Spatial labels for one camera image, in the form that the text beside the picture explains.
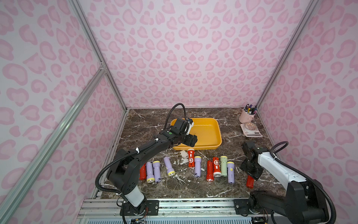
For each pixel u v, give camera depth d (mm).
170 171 835
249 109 1007
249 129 1027
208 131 1060
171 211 730
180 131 669
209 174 816
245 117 1048
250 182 800
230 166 853
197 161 873
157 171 840
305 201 442
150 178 810
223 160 865
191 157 881
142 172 833
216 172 816
